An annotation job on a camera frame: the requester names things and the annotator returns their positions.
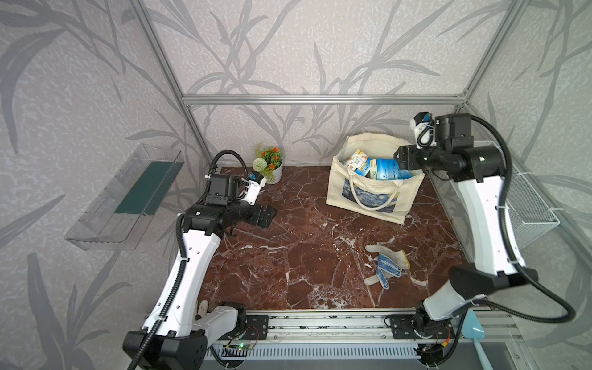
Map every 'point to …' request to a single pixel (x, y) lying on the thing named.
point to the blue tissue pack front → (359, 163)
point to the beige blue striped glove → (388, 262)
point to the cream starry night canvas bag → (385, 200)
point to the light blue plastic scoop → (472, 328)
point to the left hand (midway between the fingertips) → (264, 206)
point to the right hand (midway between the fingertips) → (405, 151)
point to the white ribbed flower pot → (277, 173)
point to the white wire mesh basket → (529, 216)
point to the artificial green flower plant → (267, 161)
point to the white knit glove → (203, 308)
